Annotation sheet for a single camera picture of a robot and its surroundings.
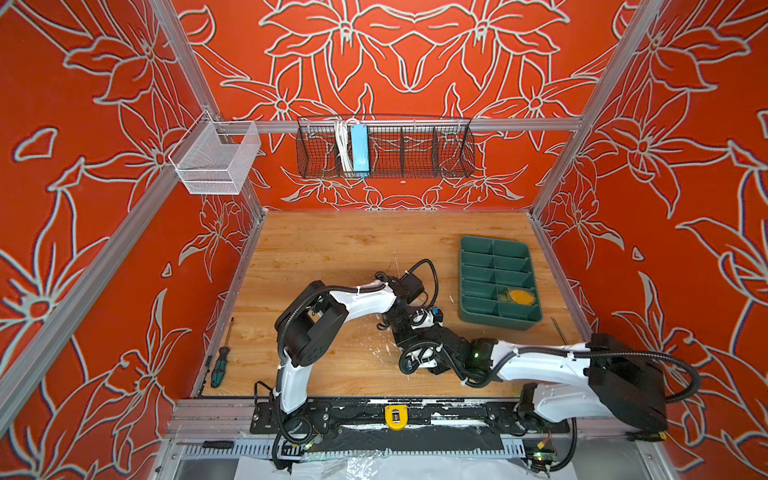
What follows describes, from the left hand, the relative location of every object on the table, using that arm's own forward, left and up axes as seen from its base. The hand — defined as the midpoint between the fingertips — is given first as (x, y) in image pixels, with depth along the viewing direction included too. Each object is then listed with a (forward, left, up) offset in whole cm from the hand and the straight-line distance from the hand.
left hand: (416, 346), depth 84 cm
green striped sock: (+15, -30, +6) cm, 34 cm away
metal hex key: (+8, -43, -1) cm, 44 cm away
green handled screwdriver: (-10, +54, 0) cm, 55 cm away
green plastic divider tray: (+21, -27, +2) cm, 34 cm away
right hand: (+2, -1, +1) cm, 2 cm away
